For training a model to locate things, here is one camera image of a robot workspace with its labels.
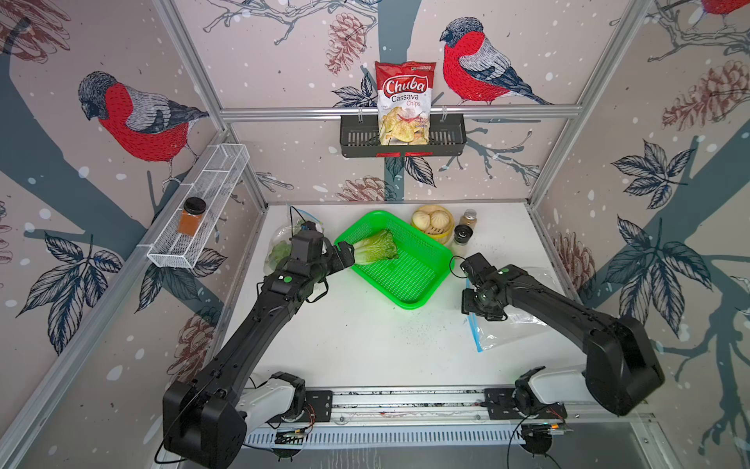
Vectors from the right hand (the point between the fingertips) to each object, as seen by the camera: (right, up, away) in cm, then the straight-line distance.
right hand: (471, 306), depth 86 cm
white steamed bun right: (-6, +27, +21) cm, 35 cm away
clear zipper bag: (+5, -7, -2) cm, 9 cm away
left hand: (-37, +19, -7) cm, 42 cm away
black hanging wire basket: (-35, +54, +8) cm, 65 cm away
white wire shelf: (-78, +19, -18) cm, 82 cm away
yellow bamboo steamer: (-5, +20, +18) cm, 28 cm away
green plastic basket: (-14, +8, +14) cm, 21 cm away
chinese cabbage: (-29, +17, +9) cm, 35 cm away
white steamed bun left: (-13, +27, +20) cm, 36 cm away
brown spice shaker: (+4, +27, +17) cm, 33 cm away
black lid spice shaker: (0, +21, +9) cm, 23 cm away
